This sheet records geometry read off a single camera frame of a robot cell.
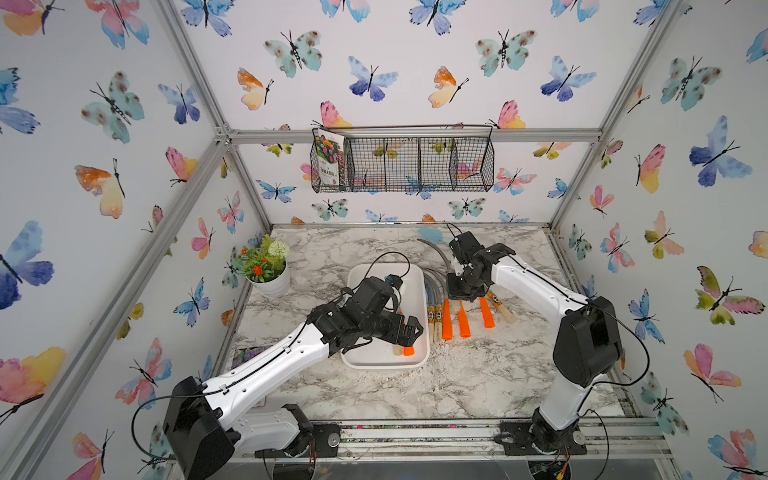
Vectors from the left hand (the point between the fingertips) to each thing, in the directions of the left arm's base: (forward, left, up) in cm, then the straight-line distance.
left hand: (410, 325), depth 74 cm
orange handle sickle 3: (+11, -26, -19) cm, 34 cm away
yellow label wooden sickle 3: (+11, -31, -16) cm, 37 cm away
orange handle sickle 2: (+10, -18, -19) cm, 28 cm away
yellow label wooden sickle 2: (+9, -10, -17) cm, 22 cm away
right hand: (+13, -14, -6) cm, 20 cm away
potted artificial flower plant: (+22, +42, -3) cm, 48 cm away
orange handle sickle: (+1, 0, -18) cm, 18 cm away
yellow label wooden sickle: (+14, -8, -17) cm, 24 cm away
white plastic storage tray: (+16, -3, -15) cm, 22 cm away
